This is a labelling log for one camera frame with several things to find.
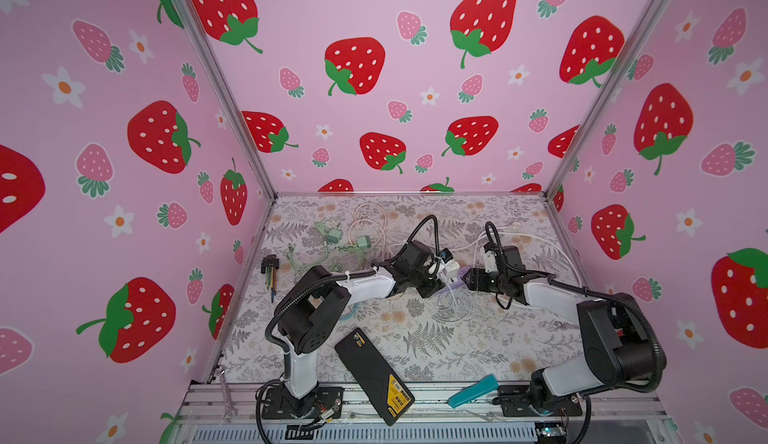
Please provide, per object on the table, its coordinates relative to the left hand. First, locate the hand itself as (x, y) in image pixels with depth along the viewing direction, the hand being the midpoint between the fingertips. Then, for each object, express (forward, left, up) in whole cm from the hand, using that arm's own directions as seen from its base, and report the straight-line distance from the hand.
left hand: (440, 277), depth 91 cm
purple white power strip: (+4, -8, -2) cm, 9 cm away
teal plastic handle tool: (-29, -10, -7) cm, 31 cm away
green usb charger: (+18, +37, -4) cm, 41 cm away
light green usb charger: (+16, +25, -4) cm, 30 cm away
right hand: (+2, -11, -3) cm, 11 cm away
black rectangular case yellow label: (-30, +17, -4) cm, 34 cm away
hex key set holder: (+6, +56, -4) cm, 57 cm away
